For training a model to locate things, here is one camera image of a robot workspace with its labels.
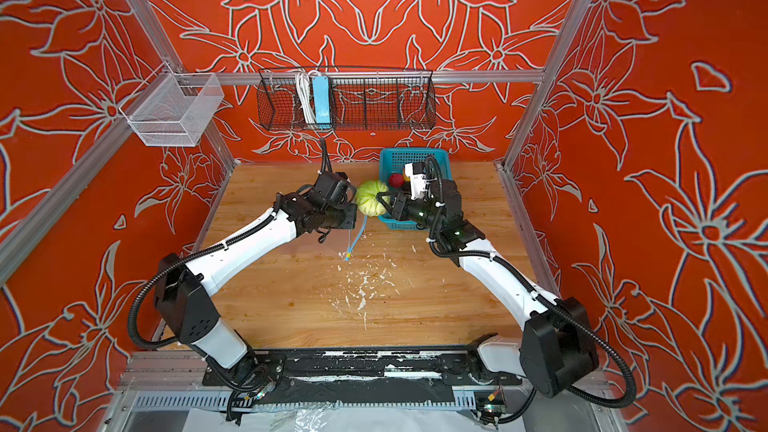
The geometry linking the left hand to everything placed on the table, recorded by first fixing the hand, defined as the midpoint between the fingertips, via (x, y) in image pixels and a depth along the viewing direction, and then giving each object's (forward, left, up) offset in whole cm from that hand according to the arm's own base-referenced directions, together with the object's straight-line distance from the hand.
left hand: (354, 213), depth 82 cm
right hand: (-1, -6, +10) cm, 12 cm away
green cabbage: (-3, -4, +10) cm, 11 cm away
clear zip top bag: (-5, 0, -4) cm, 7 cm away
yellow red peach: (+28, -15, -15) cm, 35 cm away
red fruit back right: (+26, -12, -14) cm, 32 cm away
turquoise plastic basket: (+35, -10, -13) cm, 39 cm away
